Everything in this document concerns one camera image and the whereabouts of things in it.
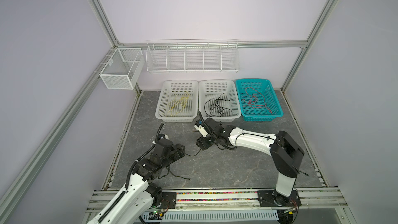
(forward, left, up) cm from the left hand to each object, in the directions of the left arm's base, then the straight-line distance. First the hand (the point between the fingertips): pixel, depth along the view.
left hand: (180, 152), depth 79 cm
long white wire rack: (+59, -10, +18) cm, 63 cm away
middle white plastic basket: (+43, -26, -10) cm, 51 cm away
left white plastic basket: (+52, +8, -5) cm, 53 cm away
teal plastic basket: (+27, -53, -9) cm, 60 cm away
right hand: (+6, -11, -3) cm, 13 cm away
